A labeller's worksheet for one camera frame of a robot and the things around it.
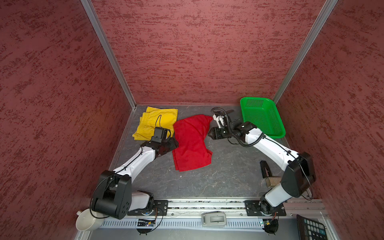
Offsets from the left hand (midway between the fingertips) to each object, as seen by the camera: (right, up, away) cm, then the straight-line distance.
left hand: (175, 147), depth 88 cm
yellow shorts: (-18, +18, +20) cm, 33 cm away
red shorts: (+9, -2, +2) cm, 10 cm away
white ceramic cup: (-38, -31, -21) cm, 54 cm away
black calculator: (+66, -34, -21) cm, 77 cm away
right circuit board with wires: (+50, -35, -17) cm, 63 cm away
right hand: (+22, +7, -5) cm, 24 cm away
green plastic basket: (+66, +22, +28) cm, 75 cm away
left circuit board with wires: (-13, -35, -16) cm, 40 cm away
